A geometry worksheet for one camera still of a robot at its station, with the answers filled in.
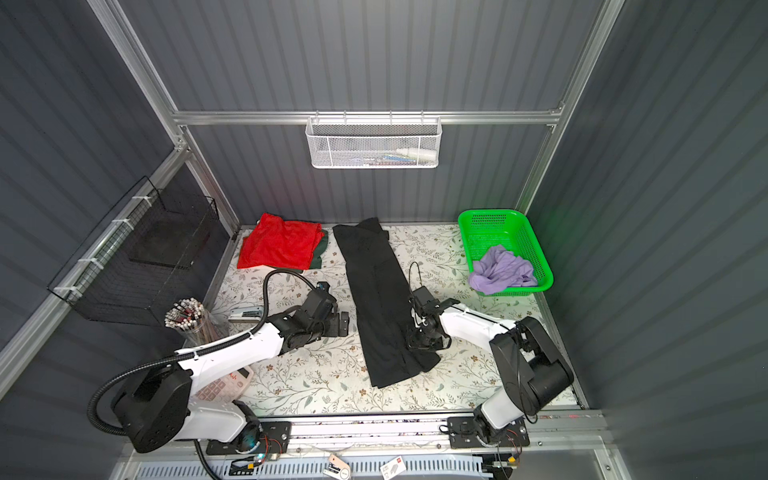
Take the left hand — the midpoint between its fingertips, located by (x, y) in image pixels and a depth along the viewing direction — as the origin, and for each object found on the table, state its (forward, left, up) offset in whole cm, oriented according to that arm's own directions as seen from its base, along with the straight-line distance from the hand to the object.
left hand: (337, 319), depth 87 cm
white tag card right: (-36, -14, -5) cm, 39 cm away
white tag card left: (-36, -2, -5) cm, 36 cm away
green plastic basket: (+36, -66, -2) cm, 75 cm away
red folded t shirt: (+34, +23, -2) cm, 41 cm away
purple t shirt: (+16, -54, -1) cm, 57 cm away
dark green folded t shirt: (+27, +9, -5) cm, 29 cm away
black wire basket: (+6, +48, +21) cm, 53 cm away
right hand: (-8, -23, -6) cm, 25 cm away
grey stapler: (+6, +30, -5) cm, 31 cm away
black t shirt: (+8, -13, -4) cm, 16 cm away
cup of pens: (-3, +36, +11) cm, 38 cm away
